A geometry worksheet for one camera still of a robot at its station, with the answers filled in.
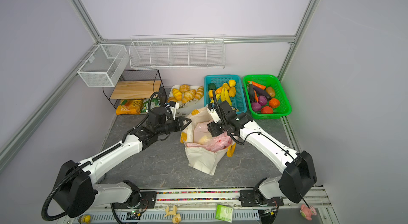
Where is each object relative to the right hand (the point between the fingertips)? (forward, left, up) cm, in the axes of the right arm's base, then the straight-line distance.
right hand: (214, 126), depth 81 cm
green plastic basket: (+45, -41, -10) cm, 61 cm away
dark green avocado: (+41, +2, -11) cm, 43 cm away
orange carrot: (+42, -32, -12) cm, 54 cm away
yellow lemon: (+41, -13, -8) cm, 43 cm away
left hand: (0, +12, +4) cm, 12 cm away
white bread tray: (+27, +13, -16) cm, 34 cm away
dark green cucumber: (+33, -26, -9) cm, 43 cm away
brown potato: (+36, -40, -12) cm, 55 cm away
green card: (-35, -4, -15) cm, 38 cm away
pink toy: (-35, -40, -14) cm, 55 cm away
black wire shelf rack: (+24, +47, +1) cm, 53 cm away
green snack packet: (+24, +39, -10) cm, 47 cm away
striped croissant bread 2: (+33, +18, -13) cm, 40 cm away
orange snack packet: (+20, +55, -9) cm, 59 cm away
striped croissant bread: (+34, +26, -12) cm, 44 cm away
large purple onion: (+21, -27, -11) cm, 36 cm away
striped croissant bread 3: (+36, +10, -13) cm, 39 cm away
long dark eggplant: (+36, -35, -13) cm, 52 cm away
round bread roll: (+40, +22, -11) cm, 47 cm away
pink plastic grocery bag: (-5, +5, -2) cm, 8 cm away
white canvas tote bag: (-13, +7, -9) cm, 18 cm away
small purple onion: (+27, -32, -11) cm, 43 cm away
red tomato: (+19, -34, -11) cm, 41 cm away
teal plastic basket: (+39, -4, -11) cm, 41 cm away
